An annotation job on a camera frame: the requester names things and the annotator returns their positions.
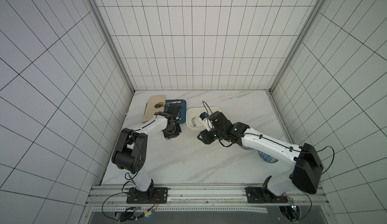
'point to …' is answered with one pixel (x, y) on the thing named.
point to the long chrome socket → (193, 122)
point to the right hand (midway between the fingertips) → (195, 137)
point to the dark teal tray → (181, 117)
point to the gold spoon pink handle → (174, 102)
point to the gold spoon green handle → (168, 104)
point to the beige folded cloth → (150, 109)
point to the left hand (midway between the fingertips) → (175, 136)
